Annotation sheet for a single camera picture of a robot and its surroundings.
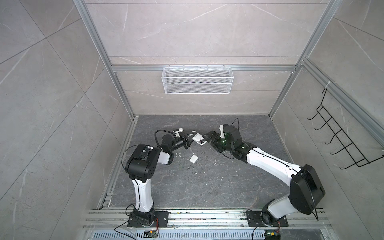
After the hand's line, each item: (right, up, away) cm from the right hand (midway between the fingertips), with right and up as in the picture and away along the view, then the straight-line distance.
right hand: (205, 138), depth 82 cm
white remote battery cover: (-7, -15, +13) cm, 20 cm away
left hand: (-4, +4, +3) cm, 6 cm away
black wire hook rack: (+60, -7, -24) cm, 65 cm away
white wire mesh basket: (-6, +39, +19) cm, 43 cm away
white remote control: (-3, 0, +1) cm, 3 cm away
